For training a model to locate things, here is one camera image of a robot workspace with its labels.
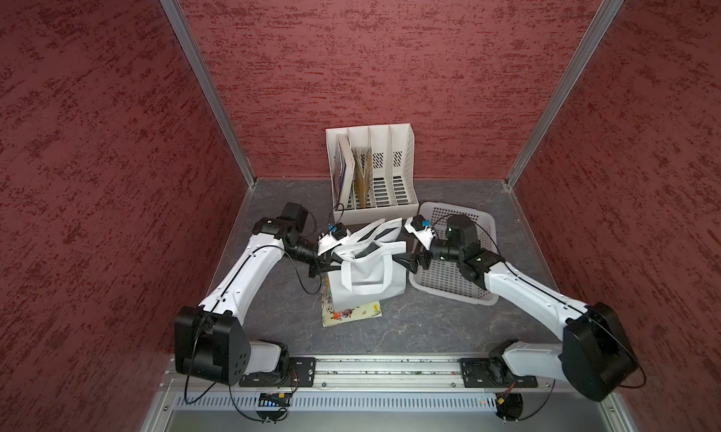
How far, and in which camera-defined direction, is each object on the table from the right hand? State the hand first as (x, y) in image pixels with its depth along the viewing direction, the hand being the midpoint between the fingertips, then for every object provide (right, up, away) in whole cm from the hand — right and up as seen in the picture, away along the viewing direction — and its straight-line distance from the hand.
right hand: (398, 247), depth 79 cm
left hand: (-16, -5, -6) cm, 18 cm away
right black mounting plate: (+22, -33, -5) cm, 40 cm away
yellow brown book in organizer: (-11, +27, +17) cm, 34 cm away
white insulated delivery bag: (-9, -5, -5) cm, 12 cm away
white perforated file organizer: (-7, +26, +39) cm, 47 cm away
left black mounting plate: (-27, -33, -5) cm, 43 cm away
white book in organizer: (-17, +24, +15) cm, 33 cm away
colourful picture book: (-20, -22, +4) cm, 30 cm away
